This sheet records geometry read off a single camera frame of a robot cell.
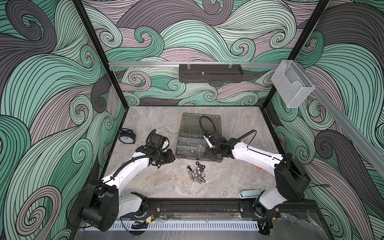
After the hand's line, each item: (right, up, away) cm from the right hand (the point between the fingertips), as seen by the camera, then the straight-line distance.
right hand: (210, 150), depth 88 cm
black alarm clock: (-52, +8, +5) cm, 53 cm away
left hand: (-21, -3, -4) cm, 22 cm away
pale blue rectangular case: (+20, -20, -12) cm, 30 cm away
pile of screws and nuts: (-8, -13, -4) cm, 16 cm away
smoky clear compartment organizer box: (-11, +3, +10) cm, 15 cm away
